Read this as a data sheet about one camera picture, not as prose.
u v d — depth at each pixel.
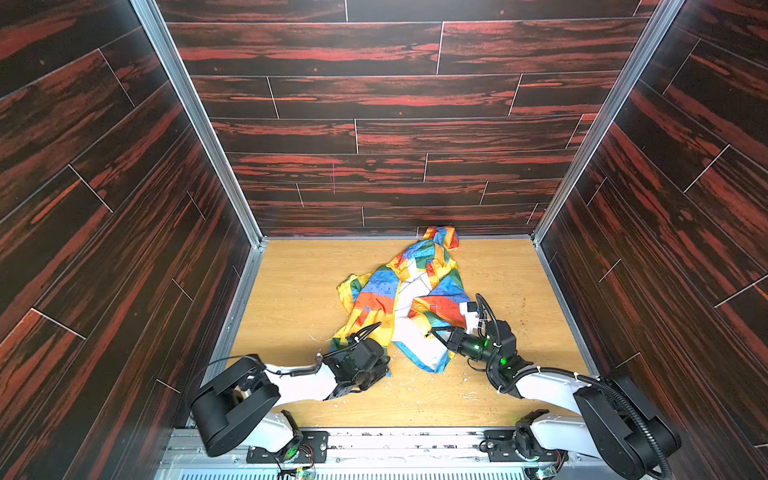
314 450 0.73
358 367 0.68
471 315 0.78
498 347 0.65
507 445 0.73
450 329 0.79
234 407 0.43
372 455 0.73
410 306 0.96
